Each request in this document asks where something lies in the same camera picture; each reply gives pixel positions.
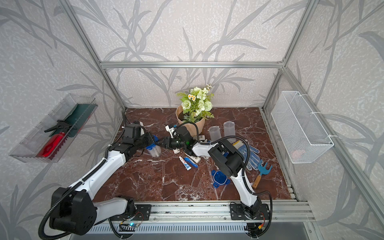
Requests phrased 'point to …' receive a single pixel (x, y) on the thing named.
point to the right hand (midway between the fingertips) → (157, 143)
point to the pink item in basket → (296, 154)
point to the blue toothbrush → (192, 163)
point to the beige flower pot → (191, 127)
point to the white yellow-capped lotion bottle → (201, 137)
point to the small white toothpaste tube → (187, 166)
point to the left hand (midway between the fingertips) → (155, 135)
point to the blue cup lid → (219, 178)
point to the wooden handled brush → (262, 170)
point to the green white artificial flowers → (196, 103)
